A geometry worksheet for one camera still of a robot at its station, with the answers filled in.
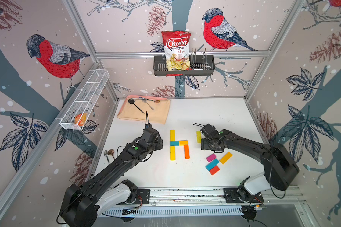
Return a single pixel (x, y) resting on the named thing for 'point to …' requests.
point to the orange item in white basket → (80, 118)
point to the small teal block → (174, 143)
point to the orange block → (186, 152)
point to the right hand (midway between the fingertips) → (207, 145)
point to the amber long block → (226, 158)
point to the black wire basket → (200, 65)
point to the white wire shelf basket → (76, 113)
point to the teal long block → (211, 165)
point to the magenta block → (211, 157)
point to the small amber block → (182, 143)
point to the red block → (214, 170)
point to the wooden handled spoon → (156, 101)
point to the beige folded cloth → (159, 115)
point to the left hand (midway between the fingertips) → (162, 138)
